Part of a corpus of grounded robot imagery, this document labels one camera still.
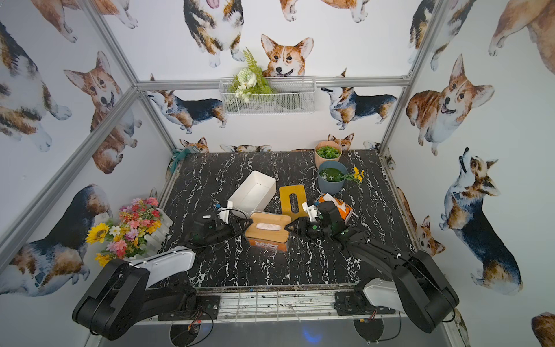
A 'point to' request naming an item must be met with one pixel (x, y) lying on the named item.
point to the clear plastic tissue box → (270, 249)
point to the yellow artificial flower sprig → (355, 175)
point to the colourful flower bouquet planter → (138, 231)
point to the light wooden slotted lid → (270, 227)
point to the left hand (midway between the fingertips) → (251, 218)
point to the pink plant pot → (327, 150)
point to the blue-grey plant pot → (332, 176)
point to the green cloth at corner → (178, 155)
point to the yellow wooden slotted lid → (285, 193)
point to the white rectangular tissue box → (254, 194)
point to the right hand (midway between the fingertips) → (291, 222)
